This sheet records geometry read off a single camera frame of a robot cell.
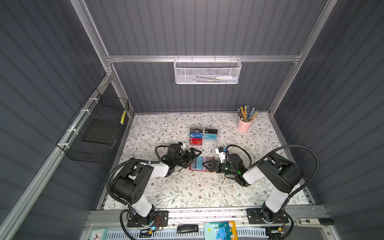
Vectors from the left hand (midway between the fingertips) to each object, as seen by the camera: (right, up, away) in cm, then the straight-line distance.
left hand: (198, 156), depth 89 cm
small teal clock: (-46, -32, -21) cm, 60 cm away
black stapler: (-5, -30, -21) cm, 36 cm away
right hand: (+5, -6, -2) cm, 8 cm away
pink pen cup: (+32, +17, +16) cm, 40 cm away
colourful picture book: (+11, -32, -19) cm, 38 cm away
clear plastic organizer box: (-1, +11, +12) cm, 17 cm away
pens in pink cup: (+35, +26, +16) cm, 47 cm away
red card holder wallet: (-3, -7, +2) cm, 8 cm away
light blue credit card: (+1, -4, +3) cm, 5 cm away
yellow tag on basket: (-43, +24, -6) cm, 49 cm away
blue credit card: (+8, +11, +10) cm, 17 cm away
